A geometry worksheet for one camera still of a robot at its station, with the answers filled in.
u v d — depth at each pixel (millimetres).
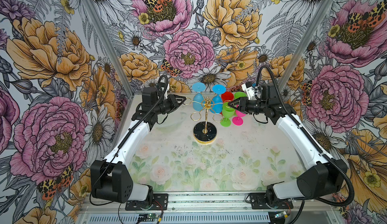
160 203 737
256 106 649
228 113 931
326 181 417
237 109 689
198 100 894
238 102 695
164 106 675
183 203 759
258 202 735
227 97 990
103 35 873
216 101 875
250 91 703
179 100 737
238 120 1052
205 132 992
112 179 411
